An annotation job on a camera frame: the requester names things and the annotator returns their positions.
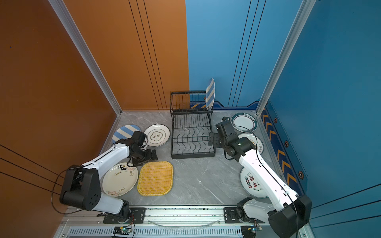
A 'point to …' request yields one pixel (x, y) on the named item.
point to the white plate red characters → (250, 185)
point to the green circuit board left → (122, 230)
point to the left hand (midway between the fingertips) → (152, 158)
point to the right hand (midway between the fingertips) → (218, 137)
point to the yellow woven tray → (155, 178)
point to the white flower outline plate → (158, 135)
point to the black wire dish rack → (191, 124)
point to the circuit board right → (249, 231)
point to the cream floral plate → (119, 179)
